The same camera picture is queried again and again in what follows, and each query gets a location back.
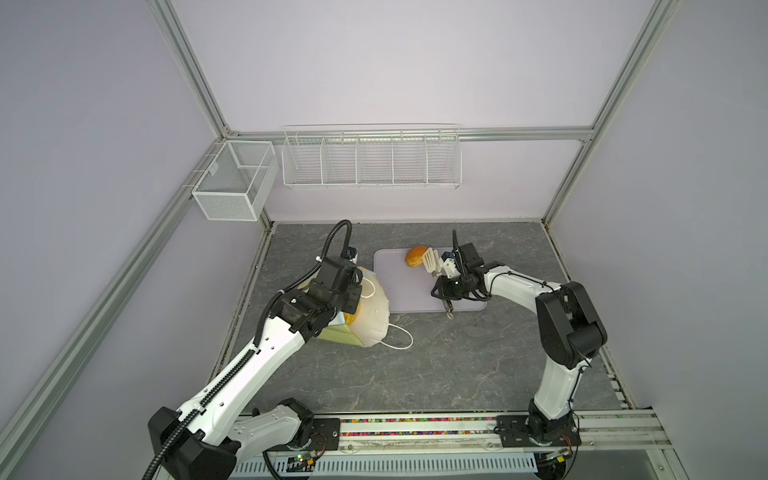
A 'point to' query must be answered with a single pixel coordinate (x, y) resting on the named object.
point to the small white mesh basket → (236, 183)
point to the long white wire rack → (372, 156)
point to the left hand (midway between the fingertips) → (347, 290)
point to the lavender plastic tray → (409, 288)
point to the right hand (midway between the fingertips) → (436, 294)
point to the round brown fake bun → (414, 256)
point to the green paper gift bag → (369, 325)
